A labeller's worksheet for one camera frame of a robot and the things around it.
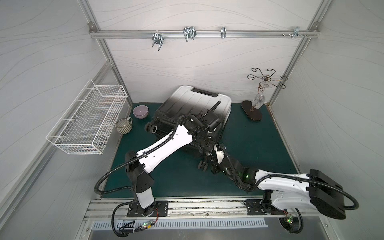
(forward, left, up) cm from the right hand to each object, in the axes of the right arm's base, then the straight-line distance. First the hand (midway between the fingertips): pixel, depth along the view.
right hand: (207, 157), depth 79 cm
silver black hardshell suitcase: (+31, +13, +12) cm, 36 cm away
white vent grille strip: (-31, +33, -11) cm, 47 cm away
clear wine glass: (+36, -32, +10) cm, 50 cm away
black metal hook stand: (+41, -36, -9) cm, 55 cm away
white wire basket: (+4, +58, +21) cm, 62 cm away
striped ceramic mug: (+24, +59, -7) cm, 64 cm away
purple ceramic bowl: (+38, +51, -7) cm, 64 cm away
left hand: (+1, 0, +10) cm, 10 cm away
